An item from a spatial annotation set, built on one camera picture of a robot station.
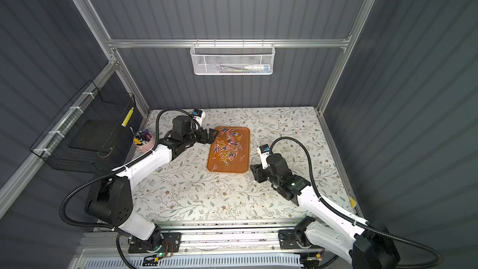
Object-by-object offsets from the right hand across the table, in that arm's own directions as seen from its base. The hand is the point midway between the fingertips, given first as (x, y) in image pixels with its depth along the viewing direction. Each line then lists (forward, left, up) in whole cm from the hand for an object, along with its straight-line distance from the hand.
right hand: (258, 164), depth 81 cm
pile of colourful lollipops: (+18, +16, -13) cm, 27 cm away
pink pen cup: (+13, +56, -2) cm, 58 cm away
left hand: (+14, +21, +5) cm, 26 cm away
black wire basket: (+5, +68, +15) cm, 70 cm away
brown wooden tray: (+5, +11, -13) cm, 18 cm away
